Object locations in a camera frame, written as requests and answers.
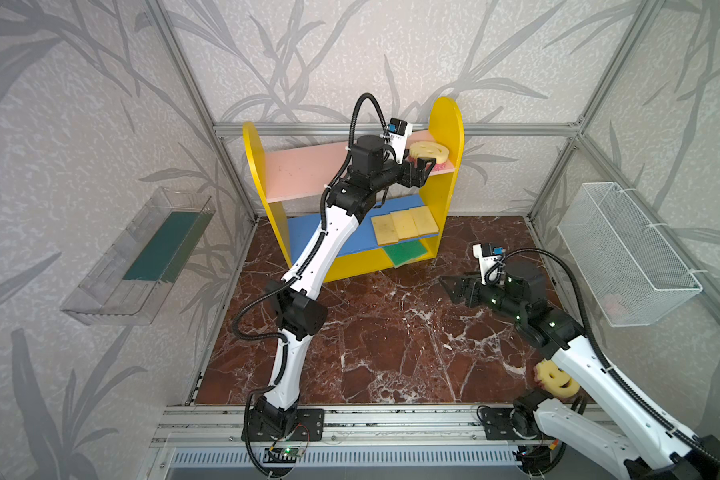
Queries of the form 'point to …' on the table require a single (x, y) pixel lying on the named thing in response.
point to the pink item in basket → (615, 305)
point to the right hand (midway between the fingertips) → (452, 267)
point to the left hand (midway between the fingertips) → (428, 148)
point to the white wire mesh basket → (634, 275)
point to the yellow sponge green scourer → (405, 252)
